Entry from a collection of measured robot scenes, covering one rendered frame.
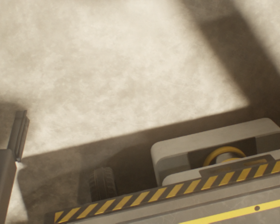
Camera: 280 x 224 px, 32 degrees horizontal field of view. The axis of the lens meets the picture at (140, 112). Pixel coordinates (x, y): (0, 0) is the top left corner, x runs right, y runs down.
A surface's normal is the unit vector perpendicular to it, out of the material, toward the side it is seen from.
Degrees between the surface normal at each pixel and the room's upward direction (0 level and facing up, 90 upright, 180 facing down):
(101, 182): 68
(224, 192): 0
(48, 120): 0
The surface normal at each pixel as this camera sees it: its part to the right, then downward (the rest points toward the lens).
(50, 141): 0.11, 0.33
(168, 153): -0.19, -0.92
